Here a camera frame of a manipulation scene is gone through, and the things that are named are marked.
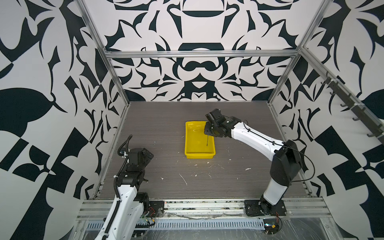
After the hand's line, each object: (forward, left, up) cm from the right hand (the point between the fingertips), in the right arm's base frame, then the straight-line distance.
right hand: (207, 129), depth 86 cm
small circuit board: (-44, -28, -17) cm, 55 cm away
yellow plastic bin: (-4, +7, -14) cm, 16 cm away
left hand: (-13, +36, -4) cm, 38 cm away
